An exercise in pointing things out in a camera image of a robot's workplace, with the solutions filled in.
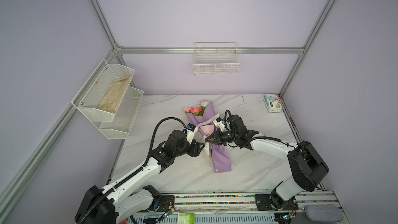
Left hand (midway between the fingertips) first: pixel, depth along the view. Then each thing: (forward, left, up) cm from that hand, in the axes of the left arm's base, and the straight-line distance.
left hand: (197, 141), depth 78 cm
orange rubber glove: (-32, +33, -16) cm, 49 cm away
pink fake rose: (+29, +3, -9) cm, 30 cm away
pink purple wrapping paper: (-7, -12, -7) cm, 16 cm away
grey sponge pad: (-29, -58, -11) cm, 66 cm away
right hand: (+1, -4, 0) cm, 4 cm away
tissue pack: (+35, -53, -8) cm, 64 cm away
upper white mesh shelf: (+18, +51, +14) cm, 56 cm away
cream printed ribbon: (0, -5, -2) cm, 6 cm away
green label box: (-31, +5, -13) cm, 34 cm away
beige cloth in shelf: (+17, +44, +14) cm, 50 cm away
